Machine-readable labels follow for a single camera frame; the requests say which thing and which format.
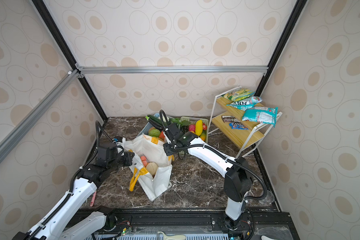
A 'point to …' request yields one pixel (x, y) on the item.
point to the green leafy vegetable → (183, 122)
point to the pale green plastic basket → (193, 120)
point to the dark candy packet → (229, 118)
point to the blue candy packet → (236, 125)
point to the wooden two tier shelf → (233, 130)
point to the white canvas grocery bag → (152, 148)
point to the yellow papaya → (199, 127)
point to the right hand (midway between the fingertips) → (168, 148)
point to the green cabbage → (154, 132)
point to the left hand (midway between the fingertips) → (136, 151)
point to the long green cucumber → (156, 120)
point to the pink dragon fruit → (192, 127)
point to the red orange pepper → (162, 135)
